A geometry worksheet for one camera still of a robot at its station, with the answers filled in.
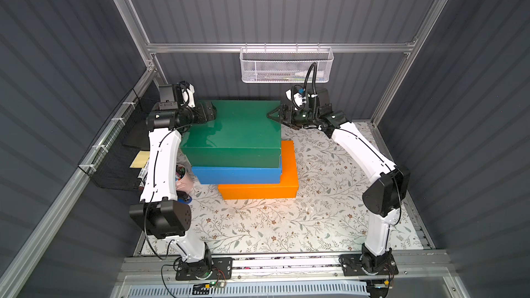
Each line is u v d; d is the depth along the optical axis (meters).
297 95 0.73
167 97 0.55
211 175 0.87
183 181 0.87
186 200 0.90
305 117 0.68
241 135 0.68
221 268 0.74
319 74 0.89
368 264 0.66
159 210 0.42
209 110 0.69
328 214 0.87
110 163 0.67
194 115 0.66
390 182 0.48
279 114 0.69
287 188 0.85
